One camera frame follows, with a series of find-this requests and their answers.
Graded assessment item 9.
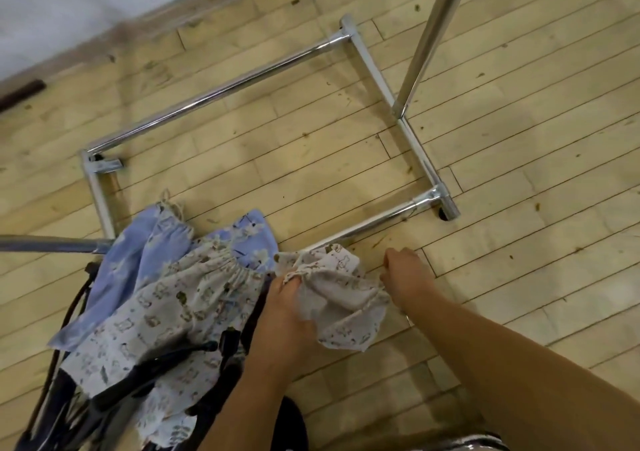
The person's right hand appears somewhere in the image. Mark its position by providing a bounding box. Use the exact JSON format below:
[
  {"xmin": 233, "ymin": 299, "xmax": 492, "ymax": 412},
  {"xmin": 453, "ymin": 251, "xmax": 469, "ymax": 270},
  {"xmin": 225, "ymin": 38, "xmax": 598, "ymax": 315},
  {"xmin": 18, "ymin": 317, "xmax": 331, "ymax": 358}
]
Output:
[{"xmin": 379, "ymin": 247, "xmax": 446, "ymax": 316}]

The person's left hand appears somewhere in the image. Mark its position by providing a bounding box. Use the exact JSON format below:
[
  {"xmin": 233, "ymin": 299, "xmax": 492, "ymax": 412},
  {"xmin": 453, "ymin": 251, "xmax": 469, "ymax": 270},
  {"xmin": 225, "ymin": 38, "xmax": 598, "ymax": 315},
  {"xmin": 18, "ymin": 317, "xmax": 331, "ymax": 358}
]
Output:
[{"xmin": 247, "ymin": 274, "xmax": 321, "ymax": 392}]

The chrome clothes rack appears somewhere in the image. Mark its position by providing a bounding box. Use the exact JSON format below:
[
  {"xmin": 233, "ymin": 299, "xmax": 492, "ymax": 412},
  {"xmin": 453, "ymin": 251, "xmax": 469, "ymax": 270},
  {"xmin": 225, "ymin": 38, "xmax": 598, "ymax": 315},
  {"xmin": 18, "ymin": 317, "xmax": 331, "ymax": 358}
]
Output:
[{"xmin": 0, "ymin": 0, "xmax": 479, "ymax": 256}]

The person's right forearm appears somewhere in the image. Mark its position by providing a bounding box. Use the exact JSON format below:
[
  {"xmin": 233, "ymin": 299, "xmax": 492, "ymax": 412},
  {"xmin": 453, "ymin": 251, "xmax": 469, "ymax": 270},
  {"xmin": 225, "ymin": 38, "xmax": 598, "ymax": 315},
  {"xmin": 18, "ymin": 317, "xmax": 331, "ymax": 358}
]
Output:
[{"xmin": 405, "ymin": 288, "xmax": 640, "ymax": 451}]

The black striped left shoe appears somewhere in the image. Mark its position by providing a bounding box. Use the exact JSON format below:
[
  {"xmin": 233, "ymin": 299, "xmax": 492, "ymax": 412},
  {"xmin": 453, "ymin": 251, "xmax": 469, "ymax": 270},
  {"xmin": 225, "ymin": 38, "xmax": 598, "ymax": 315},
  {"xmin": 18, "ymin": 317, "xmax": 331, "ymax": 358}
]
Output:
[{"xmin": 277, "ymin": 395, "xmax": 311, "ymax": 451}]

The black striped shoe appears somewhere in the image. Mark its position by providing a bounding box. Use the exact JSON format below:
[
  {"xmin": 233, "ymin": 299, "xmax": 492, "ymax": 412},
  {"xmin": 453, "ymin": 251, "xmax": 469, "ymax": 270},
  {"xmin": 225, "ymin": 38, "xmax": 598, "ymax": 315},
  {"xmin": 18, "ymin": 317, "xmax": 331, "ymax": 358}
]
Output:
[
  {"xmin": 277, "ymin": 395, "xmax": 311, "ymax": 451},
  {"xmin": 449, "ymin": 431, "xmax": 509, "ymax": 451}
]

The black striped right shoe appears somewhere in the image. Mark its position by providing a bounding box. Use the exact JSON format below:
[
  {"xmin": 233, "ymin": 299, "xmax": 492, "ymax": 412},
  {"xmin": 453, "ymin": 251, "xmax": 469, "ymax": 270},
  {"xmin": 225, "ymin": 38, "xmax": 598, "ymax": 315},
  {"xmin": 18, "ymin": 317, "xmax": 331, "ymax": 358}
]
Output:
[{"xmin": 449, "ymin": 431, "xmax": 509, "ymax": 451}]

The black baseboard strip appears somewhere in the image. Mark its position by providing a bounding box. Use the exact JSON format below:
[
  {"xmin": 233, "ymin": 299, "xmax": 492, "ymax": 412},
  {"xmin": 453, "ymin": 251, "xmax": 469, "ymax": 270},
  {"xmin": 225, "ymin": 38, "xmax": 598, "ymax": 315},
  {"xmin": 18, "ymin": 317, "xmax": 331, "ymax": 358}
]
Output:
[{"xmin": 0, "ymin": 79, "xmax": 47, "ymax": 114}]

